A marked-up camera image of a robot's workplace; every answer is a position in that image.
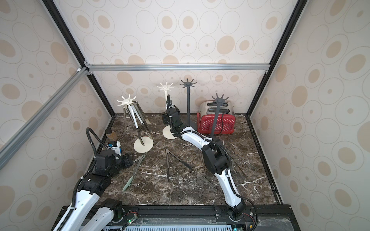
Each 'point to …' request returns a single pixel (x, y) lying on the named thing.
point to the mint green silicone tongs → (132, 177)
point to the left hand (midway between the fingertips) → (134, 153)
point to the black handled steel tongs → (167, 151)
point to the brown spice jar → (111, 135)
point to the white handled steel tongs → (133, 111)
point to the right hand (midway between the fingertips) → (174, 109)
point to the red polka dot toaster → (205, 118)
